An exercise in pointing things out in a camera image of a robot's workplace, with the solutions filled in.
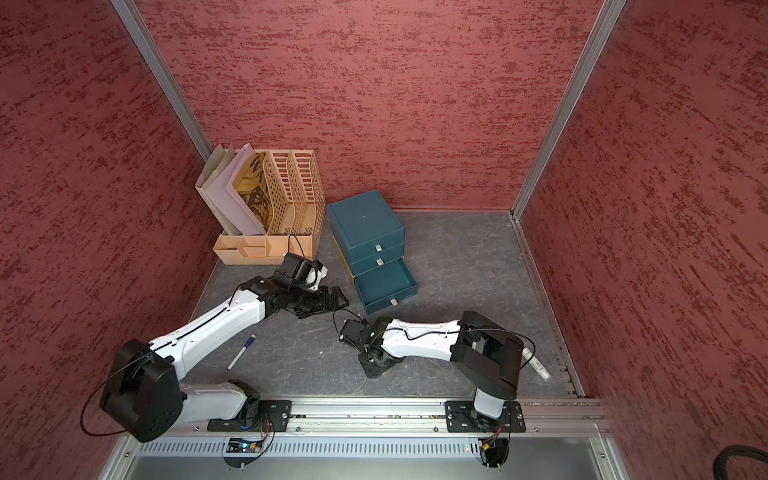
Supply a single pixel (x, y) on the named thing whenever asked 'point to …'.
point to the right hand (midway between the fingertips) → (380, 371)
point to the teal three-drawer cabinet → (372, 239)
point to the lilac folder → (223, 191)
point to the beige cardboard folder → (222, 162)
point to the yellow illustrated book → (253, 188)
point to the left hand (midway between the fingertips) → (334, 312)
